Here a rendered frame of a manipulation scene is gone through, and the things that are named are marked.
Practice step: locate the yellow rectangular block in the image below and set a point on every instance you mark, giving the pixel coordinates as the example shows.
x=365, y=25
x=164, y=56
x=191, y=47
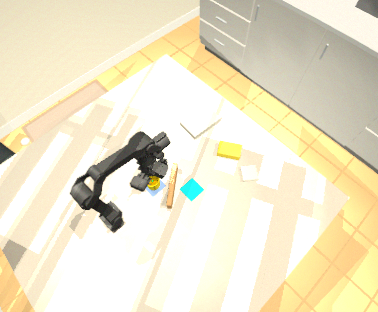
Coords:
x=229, y=150

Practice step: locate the yellow cup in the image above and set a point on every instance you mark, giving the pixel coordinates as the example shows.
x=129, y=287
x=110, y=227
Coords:
x=155, y=184

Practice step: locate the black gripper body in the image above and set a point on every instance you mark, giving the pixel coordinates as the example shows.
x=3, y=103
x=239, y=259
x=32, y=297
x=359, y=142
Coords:
x=141, y=183

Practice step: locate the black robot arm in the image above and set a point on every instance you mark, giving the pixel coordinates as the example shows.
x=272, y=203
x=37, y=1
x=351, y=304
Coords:
x=139, y=147

